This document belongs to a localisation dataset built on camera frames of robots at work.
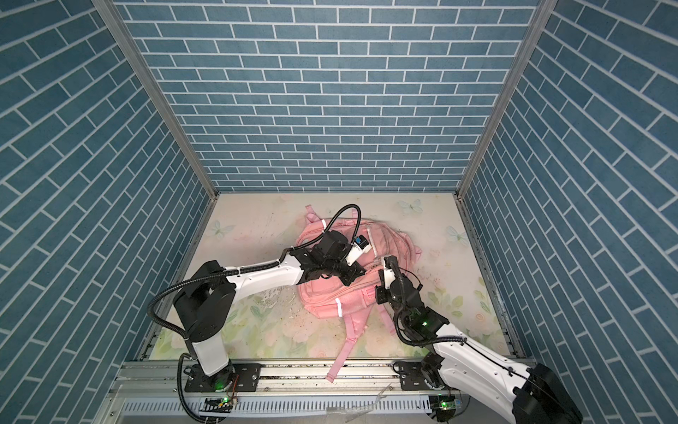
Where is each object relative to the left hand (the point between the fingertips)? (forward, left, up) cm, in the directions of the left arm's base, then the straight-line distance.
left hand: (365, 272), depth 84 cm
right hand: (-1, -3, +3) cm, 4 cm away
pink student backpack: (-6, +9, -5) cm, 12 cm away
